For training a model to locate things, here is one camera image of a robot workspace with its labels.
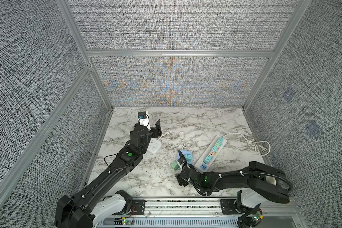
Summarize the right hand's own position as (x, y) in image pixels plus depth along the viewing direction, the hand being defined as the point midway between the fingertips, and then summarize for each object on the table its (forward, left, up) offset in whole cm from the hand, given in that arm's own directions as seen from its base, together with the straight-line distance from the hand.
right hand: (178, 170), depth 84 cm
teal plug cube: (+6, -6, +5) cm, 10 cm away
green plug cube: (+15, -25, +4) cm, 30 cm away
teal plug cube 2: (+5, -17, +5) cm, 18 cm away
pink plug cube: (+8, -20, +5) cm, 22 cm away
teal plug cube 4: (+18, -28, +4) cm, 34 cm away
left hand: (+17, +12, +27) cm, 35 cm away
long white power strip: (+3, -13, 0) cm, 13 cm away
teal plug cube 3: (+12, -23, +5) cm, 26 cm away
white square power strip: (+16, +15, +1) cm, 22 cm away
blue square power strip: (+12, -5, -1) cm, 13 cm away
